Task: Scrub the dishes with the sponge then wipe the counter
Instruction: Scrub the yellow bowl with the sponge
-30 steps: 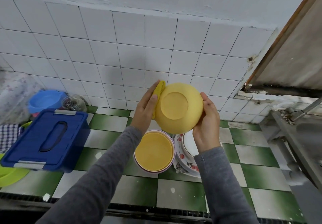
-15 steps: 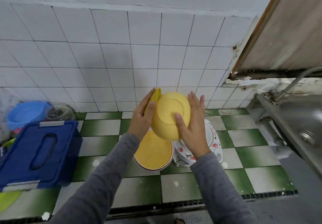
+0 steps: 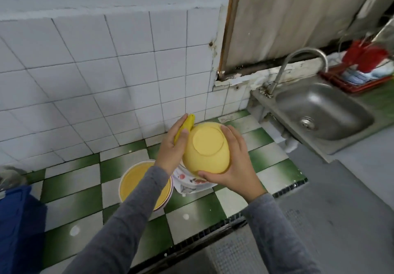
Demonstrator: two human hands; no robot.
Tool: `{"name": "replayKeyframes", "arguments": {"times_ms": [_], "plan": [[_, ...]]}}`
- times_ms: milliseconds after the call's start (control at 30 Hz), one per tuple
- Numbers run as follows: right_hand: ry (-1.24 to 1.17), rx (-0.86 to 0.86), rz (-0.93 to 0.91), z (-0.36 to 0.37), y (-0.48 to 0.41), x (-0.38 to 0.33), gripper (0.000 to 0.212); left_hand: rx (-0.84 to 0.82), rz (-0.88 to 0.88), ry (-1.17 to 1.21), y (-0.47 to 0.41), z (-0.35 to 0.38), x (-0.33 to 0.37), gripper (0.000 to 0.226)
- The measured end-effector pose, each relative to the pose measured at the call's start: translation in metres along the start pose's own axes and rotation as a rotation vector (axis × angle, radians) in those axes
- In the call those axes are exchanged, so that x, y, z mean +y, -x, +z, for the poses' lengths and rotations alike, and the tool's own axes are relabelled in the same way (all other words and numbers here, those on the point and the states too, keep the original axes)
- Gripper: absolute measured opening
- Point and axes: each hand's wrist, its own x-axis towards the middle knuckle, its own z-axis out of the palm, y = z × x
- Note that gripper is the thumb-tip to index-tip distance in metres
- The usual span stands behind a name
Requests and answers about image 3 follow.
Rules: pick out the person's left hand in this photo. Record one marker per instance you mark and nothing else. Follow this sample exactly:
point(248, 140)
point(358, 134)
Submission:
point(169, 154)

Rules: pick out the person's right hand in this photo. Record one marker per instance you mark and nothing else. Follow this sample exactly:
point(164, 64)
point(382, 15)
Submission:
point(243, 172)

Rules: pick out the person's right forearm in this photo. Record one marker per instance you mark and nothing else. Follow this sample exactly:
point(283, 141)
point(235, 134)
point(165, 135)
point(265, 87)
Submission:
point(280, 237)

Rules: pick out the metal faucet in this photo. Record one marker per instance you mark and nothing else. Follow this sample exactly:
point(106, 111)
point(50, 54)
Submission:
point(280, 67)

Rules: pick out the glass jar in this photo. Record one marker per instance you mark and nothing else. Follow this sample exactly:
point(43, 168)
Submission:
point(9, 175)

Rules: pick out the blue plastic box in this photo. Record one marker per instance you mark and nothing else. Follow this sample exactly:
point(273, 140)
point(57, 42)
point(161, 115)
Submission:
point(18, 227)

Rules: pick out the white hanging cloth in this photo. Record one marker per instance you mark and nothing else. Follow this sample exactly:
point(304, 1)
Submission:
point(368, 3)

